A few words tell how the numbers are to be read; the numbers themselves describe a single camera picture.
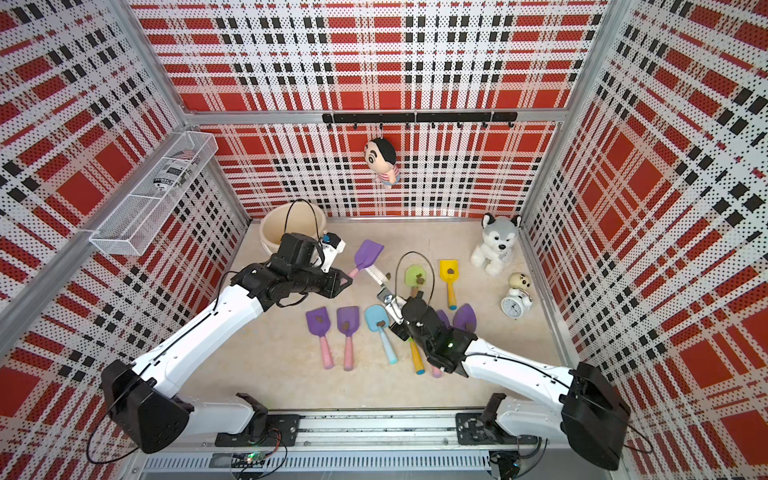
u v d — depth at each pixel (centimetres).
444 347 58
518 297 90
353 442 74
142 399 38
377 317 93
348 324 92
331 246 68
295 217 116
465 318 94
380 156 91
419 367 82
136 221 71
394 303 65
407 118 89
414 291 96
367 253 82
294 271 58
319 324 91
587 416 40
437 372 80
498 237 91
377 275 82
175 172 77
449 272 104
